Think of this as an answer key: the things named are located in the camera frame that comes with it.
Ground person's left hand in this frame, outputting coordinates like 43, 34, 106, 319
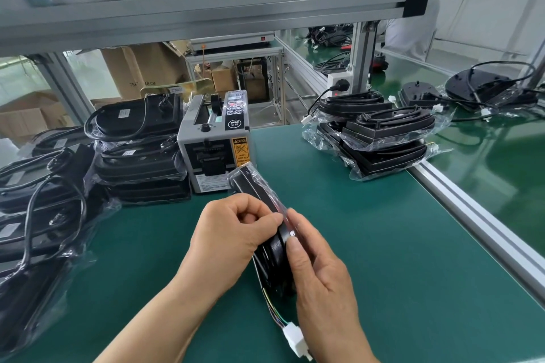
174, 192, 286, 296

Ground person's right hand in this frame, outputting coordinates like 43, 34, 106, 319
285, 208, 380, 363

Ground group of bagged black lamps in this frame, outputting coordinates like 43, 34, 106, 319
302, 88, 452, 183

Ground unbagged black lamps with cables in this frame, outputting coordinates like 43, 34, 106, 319
400, 61, 545, 121

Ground grey tape dispenser machine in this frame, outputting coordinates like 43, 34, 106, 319
177, 88, 254, 195

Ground white power socket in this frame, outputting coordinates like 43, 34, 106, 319
328, 71, 353, 93

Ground grey metal shelf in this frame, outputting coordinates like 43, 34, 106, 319
0, 0, 434, 57

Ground aluminium table edge rail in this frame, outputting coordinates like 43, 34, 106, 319
409, 161, 545, 304

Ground bundle of black cables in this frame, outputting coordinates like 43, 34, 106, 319
317, 52, 352, 74

